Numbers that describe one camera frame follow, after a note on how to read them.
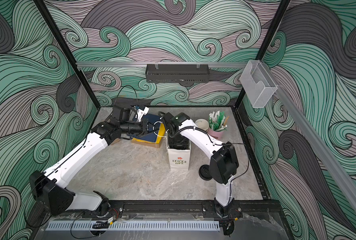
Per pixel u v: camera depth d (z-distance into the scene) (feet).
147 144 3.10
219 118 2.95
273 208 2.44
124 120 1.90
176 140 2.25
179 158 2.46
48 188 1.25
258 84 2.57
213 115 2.93
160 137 3.27
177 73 3.22
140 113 2.19
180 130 1.78
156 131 2.29
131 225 2.29
